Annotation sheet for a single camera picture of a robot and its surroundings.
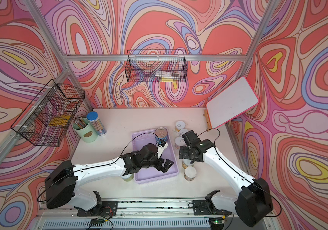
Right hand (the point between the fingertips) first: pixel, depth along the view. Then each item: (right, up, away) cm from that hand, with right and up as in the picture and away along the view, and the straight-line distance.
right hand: (189, 159), depth 81 cm
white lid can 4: (-35, -10, -1) cm, 37 cm away
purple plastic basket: (-31, +10, +17) cm, 37 cm away
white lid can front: (-5, +8, +12) cm, 15 cm away
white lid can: (-2, +15, +18) cm, 23 cm away
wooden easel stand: (+18, +27, +29) cm, 44 cm away
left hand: (-12, 0, -3) cm, 12 cm away
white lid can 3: (0, -7, -3) cm, 8 cm away
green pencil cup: (-66, +13, +12) cm, 68 cm away
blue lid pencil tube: (-59, +24, +7) cm, 64 cm away
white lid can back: (-4, +19, +20) cm, 28 cm away
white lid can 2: (-2, -2, +1) cm, 3 cm away
